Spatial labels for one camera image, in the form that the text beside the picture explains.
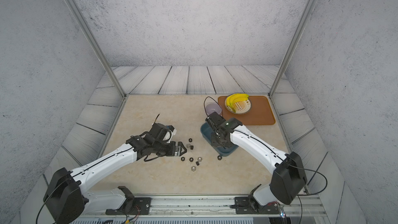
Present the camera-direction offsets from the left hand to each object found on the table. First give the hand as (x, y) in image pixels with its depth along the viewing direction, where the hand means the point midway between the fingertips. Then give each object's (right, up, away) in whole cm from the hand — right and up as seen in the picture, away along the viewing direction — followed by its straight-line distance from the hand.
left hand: (182, 152), depth 78 cm
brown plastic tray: (+52, +19, +33) cm, 65 cm away
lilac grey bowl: (+17, +22, +30) cm, 41 cm away
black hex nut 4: (+3, -7, +10) cm, 13 cm away
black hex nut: (+2, +2, +18) cm, 18 cm away
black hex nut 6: (+7, -9, +8) cm, 14 cm away
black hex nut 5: (-1, -7, +10) cm, 12 cm away
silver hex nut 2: (+8, -7, +10) cm, 15 cm away
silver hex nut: (+2, 0, +12) cm, 12 cm away
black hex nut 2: (+3, -1, +14) cm, 15 cm away
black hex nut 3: (+20, -6, +11) cm, 23 cm away
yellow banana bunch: (+33, +29, +33) cm, 54 cm away
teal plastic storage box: (+12, +7, +20) cm, 25 cm away
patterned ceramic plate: (+38, +22, +33) cm, 55 cm away
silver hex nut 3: (+5, -11, +6) cm, 13 cm away
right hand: (+18, +4, +2) cm, 19 cm away
